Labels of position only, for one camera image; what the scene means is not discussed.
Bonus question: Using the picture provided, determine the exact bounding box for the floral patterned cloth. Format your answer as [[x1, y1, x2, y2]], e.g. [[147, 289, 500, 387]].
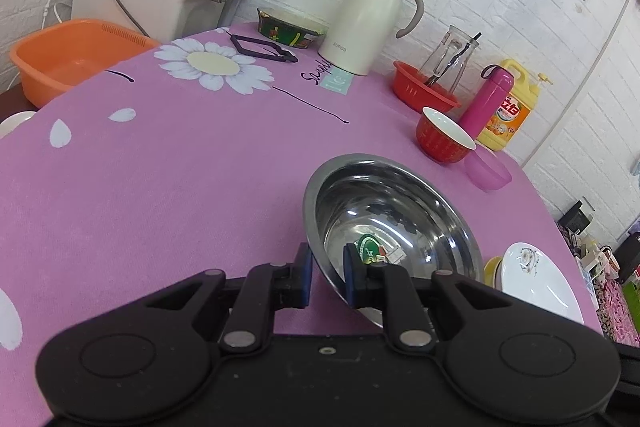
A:
[[595, 277, 640, 350]]

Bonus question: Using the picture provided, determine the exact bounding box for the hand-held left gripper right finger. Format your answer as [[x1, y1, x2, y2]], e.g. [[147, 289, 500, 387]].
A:
[[343, 244, 513, 350]]

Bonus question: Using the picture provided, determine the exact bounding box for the red bowl white inside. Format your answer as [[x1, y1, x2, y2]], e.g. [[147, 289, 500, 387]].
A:
[[415, 107, 477, 165]]

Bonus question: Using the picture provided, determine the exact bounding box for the orange plastic basin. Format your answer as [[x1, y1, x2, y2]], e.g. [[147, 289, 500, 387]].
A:
[[10, 19, 162, 108]]

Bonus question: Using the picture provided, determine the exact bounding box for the glass carafe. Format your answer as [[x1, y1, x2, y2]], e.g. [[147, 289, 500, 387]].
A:
[[417, 25, 482, 94]]

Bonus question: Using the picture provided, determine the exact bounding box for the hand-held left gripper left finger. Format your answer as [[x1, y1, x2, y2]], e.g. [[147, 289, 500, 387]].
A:
[[145, 243, 315, 354]]

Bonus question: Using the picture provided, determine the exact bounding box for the green instant noodle bowl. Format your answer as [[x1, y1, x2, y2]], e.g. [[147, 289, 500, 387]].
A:
[[256, 8, 331, 48]]

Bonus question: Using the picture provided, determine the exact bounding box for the small white printed plate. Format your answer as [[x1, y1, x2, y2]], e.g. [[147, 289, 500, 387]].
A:
[[501, 242, 585, 325]]

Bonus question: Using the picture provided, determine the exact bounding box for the black box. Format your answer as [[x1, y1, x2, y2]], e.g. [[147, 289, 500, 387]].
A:
[[557, 197, 596, 234]]

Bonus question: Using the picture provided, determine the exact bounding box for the cream thermos jug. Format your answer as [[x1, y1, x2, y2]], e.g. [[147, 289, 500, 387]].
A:
[[318, 0, 426, 76]]

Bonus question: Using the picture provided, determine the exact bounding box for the stainless steel bowl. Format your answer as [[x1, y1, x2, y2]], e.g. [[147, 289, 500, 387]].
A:
[[302, 153, 485, 328]]

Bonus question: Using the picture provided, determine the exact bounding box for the pink water bottle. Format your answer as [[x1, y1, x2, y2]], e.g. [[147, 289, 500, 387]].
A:
[[457, 64, 515, 138]]

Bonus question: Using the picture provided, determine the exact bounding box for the black rectangular frame clip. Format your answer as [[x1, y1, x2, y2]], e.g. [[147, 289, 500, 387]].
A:
[[230, 34, 299, 64]]

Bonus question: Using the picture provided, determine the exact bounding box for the white wall pipe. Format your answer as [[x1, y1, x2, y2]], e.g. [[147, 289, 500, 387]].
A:
[[520, 0, 637, 168]]

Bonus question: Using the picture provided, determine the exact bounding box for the purple plastic bowl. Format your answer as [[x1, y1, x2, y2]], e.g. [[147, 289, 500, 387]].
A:
[[464, 146, 513, 192]]

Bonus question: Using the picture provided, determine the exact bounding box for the pink floral tablecloth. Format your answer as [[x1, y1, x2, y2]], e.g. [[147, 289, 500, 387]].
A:
[[0, 21, 618, 413]]

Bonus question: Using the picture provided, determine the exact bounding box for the red plastic basket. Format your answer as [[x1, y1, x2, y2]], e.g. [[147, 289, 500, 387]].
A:
[[392, 61, 462, 114]]

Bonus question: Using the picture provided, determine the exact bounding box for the yellow plastic plate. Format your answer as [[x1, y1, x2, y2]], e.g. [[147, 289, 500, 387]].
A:
[[483, 256, 504, 290]]

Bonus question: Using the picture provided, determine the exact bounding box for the black straw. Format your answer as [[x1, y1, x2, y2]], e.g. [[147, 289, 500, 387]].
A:
[[425, 32, 482, 86]]

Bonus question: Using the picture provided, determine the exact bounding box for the yellow detergent bottle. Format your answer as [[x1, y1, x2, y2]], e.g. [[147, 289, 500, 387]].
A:
[[475, 59, 556, 152]]

